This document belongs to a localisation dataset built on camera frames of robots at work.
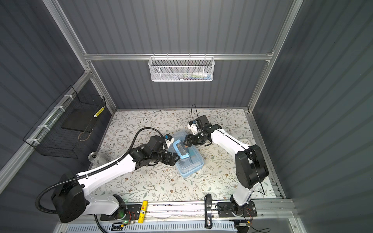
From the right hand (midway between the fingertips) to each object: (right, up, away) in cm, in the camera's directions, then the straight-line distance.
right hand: (189, 143), depth 88 cm
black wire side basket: (-62, +13, -14) cm, 65 cm away
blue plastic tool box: (+1, -8, -5) cm, 10 cm away
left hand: (-9, -6, -7) cm, 12 cm away
